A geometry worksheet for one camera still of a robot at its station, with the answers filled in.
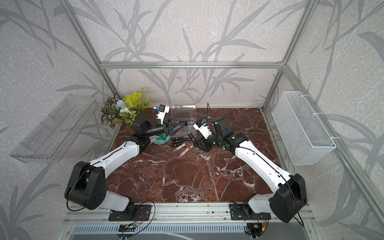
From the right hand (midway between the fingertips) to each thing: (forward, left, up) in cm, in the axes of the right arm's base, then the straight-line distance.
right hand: (195, 141), depth 75 cm
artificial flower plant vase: (+22, +49, +1) cm, 53 cm away
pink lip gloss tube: (+9, +12, -21) cm, 26 cm away
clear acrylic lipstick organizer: (+39, +8, -21) cm, 45 cm away
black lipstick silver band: (+1, +2, +3) cm, 3 cm away
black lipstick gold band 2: (+13, +13, -20) cm, 27 cm away
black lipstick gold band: (+15, +13, -20) cm, 28 cm away
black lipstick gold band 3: (+10, +16, -21) cm, 28 cm away
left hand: (+5, +6, +6) cm, 10 cm away
